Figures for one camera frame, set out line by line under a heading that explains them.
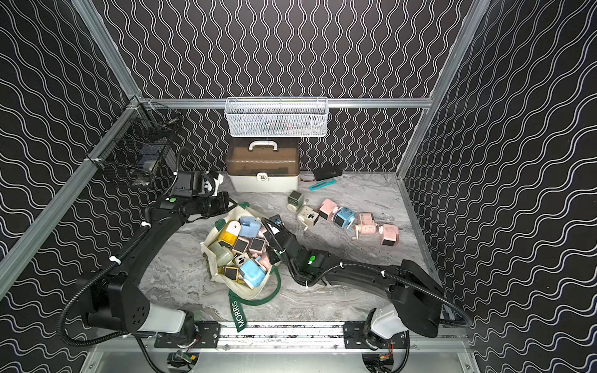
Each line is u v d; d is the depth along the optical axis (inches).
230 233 32.1
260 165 40.9
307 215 39.1
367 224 37.4
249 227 34.0
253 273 30.5
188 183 24.7
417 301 16.4
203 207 26.8
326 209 39.8
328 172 46.4
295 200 39.4
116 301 16.2
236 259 33.7
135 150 36.3
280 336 30.0
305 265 23.4
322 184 45.5
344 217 38.2
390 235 36.3
